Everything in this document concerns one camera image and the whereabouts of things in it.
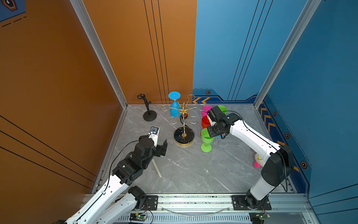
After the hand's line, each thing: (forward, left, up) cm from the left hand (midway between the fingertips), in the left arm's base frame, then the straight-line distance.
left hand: (158, 136), depth 73 cm
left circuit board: (-33, +9, -24) cm, 42 cm away
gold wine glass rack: (+13, -13, -21) cm, 28 cm away
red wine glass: (+15, -27, -6) cm, 31 cm away
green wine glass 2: (+28, -41, -8) cm, 51 cm away
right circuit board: (-33, -52, -24) cm, 66 cm away
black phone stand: (+33, +14, -22) cm, 42 cm away
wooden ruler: (-9, +3, -22) cm, 24 cm away
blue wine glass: (+18, -8, +1) cm, 20 cm away
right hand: (+9, -31, -8) cm, 34 cm away
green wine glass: (+3, -27, -8) cm, 29 cm away
